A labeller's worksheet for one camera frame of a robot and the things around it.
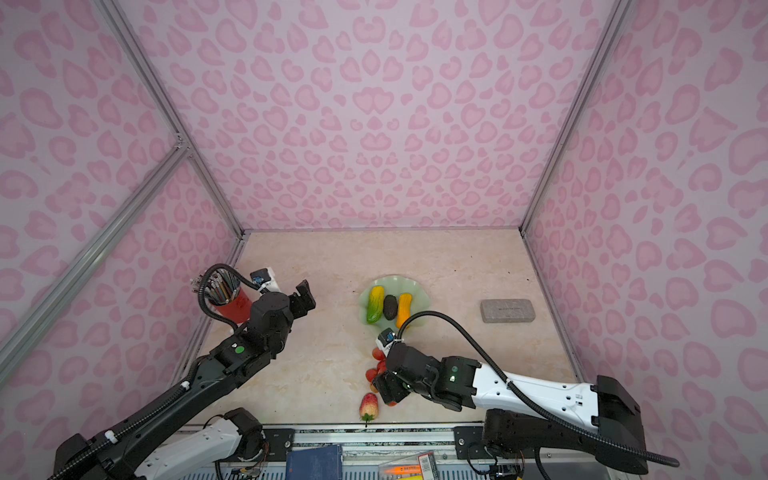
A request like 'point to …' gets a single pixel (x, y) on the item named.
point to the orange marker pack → (419, 467)
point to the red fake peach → (369, 407)
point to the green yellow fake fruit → (375, 304)
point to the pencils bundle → (220, 286)
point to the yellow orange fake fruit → (404, 308)
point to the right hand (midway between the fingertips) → (385, 376)
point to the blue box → (315, 463)
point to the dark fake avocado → (390, 307)
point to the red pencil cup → (238, 309)
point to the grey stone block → (503, 310)
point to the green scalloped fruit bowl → (394, 285)
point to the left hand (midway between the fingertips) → (295, 283)
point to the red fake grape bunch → (371, 374)
